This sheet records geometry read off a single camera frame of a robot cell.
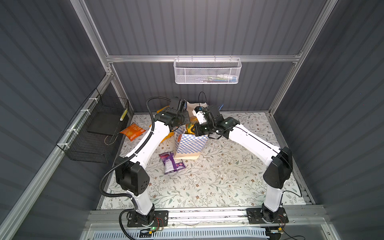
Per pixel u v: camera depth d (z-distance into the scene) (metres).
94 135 0.74
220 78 0.92
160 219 0.72
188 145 0.79
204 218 0.75
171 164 0.89
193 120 0.75
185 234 0.77
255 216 0.72
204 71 1.24
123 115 0.81
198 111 0.72
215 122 0.62
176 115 0.61
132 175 0.44
